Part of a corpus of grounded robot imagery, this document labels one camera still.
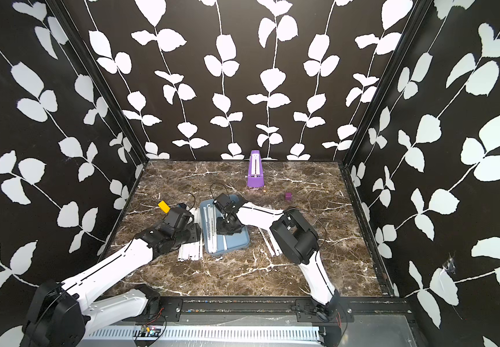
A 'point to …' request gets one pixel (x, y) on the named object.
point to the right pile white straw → (277, 249)
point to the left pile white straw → (192, 250)
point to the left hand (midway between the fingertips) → (198, 228)
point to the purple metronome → (255, 178)
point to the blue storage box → (226, 243)
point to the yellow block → (164, 207)
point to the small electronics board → (149, 331)
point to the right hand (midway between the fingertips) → (218, 230)
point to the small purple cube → (288, 195)
